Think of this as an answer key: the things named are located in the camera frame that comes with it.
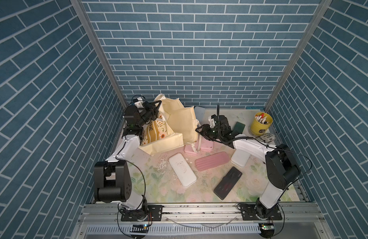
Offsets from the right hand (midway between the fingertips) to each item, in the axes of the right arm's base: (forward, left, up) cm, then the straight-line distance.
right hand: (197, 131), depth 87 cm
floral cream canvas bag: (+11, +17, -11) cm, 23 cm away
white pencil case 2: (-8, -28, -14) cm, 32 cm away
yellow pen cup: (+12, -40, -3) cm, 42 cm away
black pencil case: (-23, -19, -15) cm, 34 cm away
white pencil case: (-20, +7, -14) cm, 25 cm away
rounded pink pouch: (-10, -9, -17) cm, 22 cm away
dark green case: (+17, -30, -15) cm, 38 cm away
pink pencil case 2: (-7, +5, -11) cm, 14 cm away
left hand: (+4, +17, +19) cm, 26 cm away
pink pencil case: (-1, -6, -13) cm, 15 cm away
